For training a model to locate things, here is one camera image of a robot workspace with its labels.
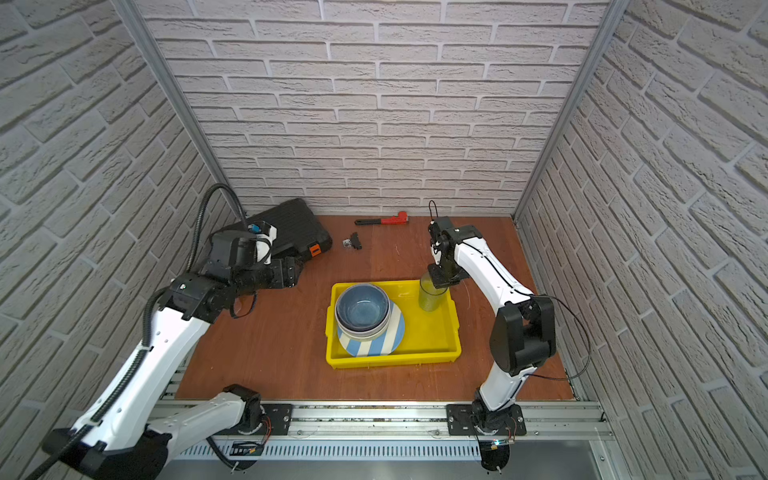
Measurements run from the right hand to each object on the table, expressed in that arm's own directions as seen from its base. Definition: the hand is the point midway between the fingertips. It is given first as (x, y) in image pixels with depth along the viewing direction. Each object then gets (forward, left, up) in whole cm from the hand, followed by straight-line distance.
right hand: (448, 280), depth 85 cm
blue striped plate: (-15, +21, -9) cm, 27 cm away
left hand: (0, +42, +15) cm, 44 cm away
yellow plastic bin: (-10, +6, -16) cm, 20 cm away
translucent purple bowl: (-13, +25, -3) cm, 29 cm away
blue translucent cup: (-5, +6, -2) cm, 7 cm away
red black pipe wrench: (+38, +10, -13) cm, 41 cm away
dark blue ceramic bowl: (-4, +26, -5) cm, 26 cm away
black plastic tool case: (+28, +47, -7) cm, 55 cm away
